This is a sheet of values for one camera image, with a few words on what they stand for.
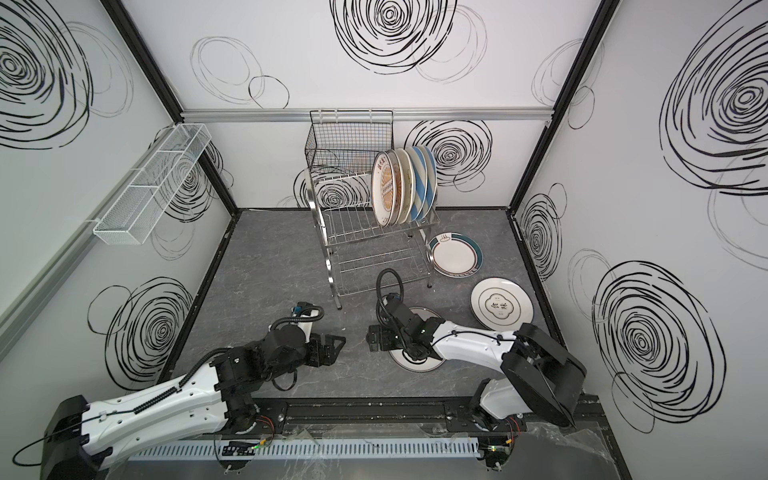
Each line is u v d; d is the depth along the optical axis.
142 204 0.75
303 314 0.68
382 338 0.75
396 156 0.70
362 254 1.08
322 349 0.68
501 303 0.94
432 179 0.70
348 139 0.96
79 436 0.42
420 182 0.72
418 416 0.76
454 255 1.06
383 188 0.80
